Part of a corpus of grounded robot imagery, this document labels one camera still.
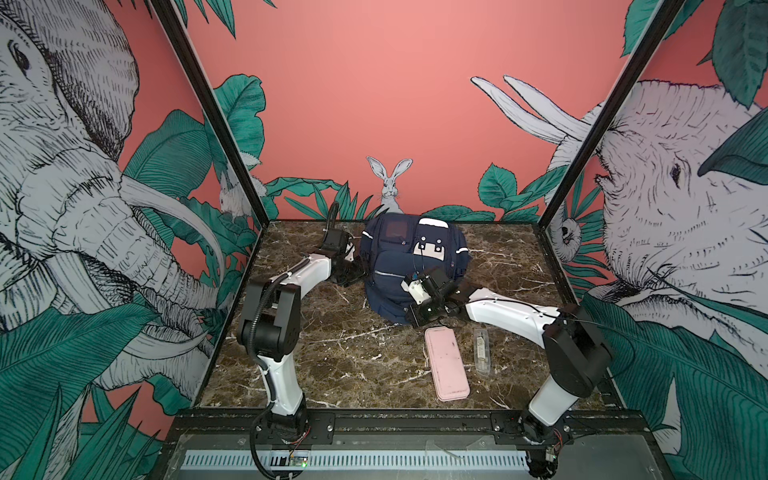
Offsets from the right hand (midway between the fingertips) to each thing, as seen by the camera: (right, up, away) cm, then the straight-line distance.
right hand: (403, 317), depth 85 cm
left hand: (-10, +13, +10) cm, 20 cm away
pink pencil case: (+12, -13, -1) cm, 18 cm away
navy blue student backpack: (-1, +21, +21) cm, 30 cm away
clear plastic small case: (+23, -10, +1) cm, 26 cm away
